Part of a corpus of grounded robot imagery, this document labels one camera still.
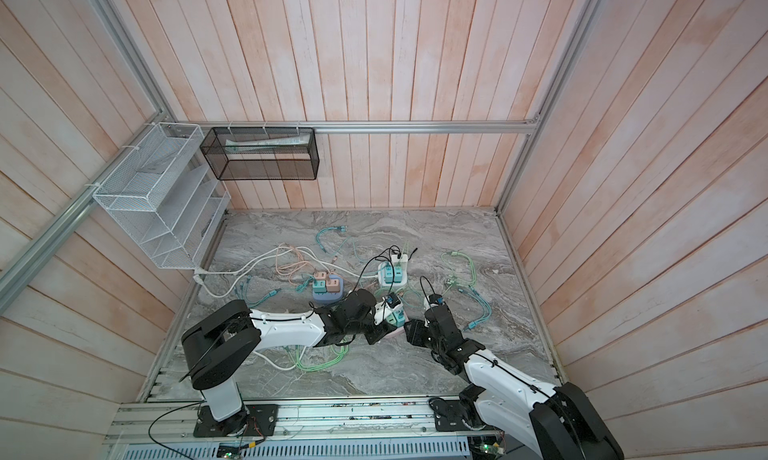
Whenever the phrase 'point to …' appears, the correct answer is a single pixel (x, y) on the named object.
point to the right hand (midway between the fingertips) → (411, 325)
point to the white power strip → (393, 272)
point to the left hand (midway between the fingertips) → (390, 327)
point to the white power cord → (276, 362)
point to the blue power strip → (331, 296)
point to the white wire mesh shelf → (171, 207)
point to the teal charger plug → (396, 317)
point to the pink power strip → (399, 334)
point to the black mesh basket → (262, 153)
